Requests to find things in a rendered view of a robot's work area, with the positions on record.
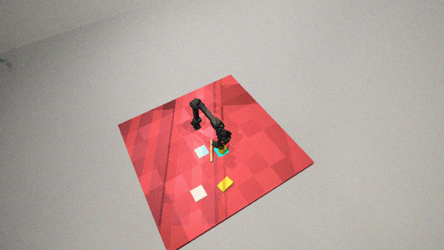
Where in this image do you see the cream flat square tile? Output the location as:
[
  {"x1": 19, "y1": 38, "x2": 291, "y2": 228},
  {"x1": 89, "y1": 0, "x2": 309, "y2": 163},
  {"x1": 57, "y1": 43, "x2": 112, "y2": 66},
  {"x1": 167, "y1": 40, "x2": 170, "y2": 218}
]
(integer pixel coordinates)
[{"x1": 190, "y1": 185, "x2": 207, "y2": 202}]

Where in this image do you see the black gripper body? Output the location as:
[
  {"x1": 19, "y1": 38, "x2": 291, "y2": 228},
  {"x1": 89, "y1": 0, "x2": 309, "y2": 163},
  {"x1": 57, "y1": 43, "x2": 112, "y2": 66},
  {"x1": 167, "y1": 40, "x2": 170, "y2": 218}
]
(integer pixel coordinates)
[{"x1": 212, "y1": 134, "x2": 223, "y2": 148}]

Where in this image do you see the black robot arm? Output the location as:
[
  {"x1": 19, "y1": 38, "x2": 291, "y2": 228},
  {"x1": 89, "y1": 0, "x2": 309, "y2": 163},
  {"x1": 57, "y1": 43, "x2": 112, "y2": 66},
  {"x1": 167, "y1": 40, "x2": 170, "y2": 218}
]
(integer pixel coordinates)
[{"x1": 189, "y1": 98, "x2": 231, "y2": 144}]

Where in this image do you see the yellow rectangular block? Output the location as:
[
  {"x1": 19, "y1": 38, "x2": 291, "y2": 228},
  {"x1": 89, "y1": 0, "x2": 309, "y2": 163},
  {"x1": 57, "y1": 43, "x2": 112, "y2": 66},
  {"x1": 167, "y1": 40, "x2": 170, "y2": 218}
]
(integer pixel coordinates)
[{"x1": 217, "y1": 176, "x2": 233, "y2": 194}]

